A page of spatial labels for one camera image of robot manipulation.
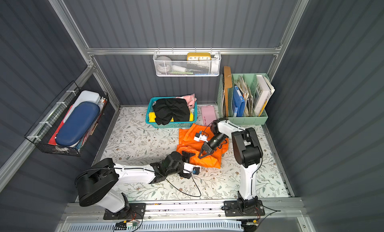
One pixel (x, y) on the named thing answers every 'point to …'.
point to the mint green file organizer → (245, 103)
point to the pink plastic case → (208, 114)
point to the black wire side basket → (43, 138)
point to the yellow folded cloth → (152, 116)
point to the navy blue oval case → (77, 123)
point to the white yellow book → (263, 91)
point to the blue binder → (238, 102)
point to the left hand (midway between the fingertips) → (194, 160)
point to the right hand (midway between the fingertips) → (204, 156)
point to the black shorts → (165, 109)
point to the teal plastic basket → (175, 124)
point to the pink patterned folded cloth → (190, 100)
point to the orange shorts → (187, 143)
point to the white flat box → (84, 96)
